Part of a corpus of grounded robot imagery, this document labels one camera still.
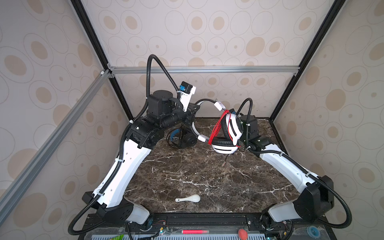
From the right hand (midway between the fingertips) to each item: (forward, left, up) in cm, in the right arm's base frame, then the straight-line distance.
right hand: (223, 124), depth 80 cm
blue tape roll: (-46, -41, -28) cm, 67 cm away
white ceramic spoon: (-30, +17, -26) cm, 43 cm away
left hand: (-11, +12, +22) cm, 27 cm away
